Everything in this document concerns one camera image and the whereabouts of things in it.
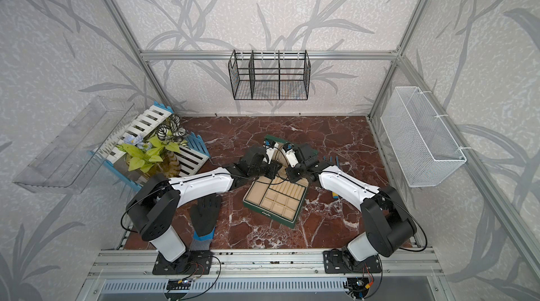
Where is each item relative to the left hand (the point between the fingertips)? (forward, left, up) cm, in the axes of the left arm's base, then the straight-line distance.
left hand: (281, 164), depth 87 cm
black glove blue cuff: (-17, +31, -11) cm, 37 cm away
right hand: (0, -3, -3) cm, 4 cm away
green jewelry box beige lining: (-12, +1, -7) cm, 14 cm away
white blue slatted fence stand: (+9, +53, +15) cm, 56 cm away
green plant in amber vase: (-4, +45, +12) cm, 47 cm away
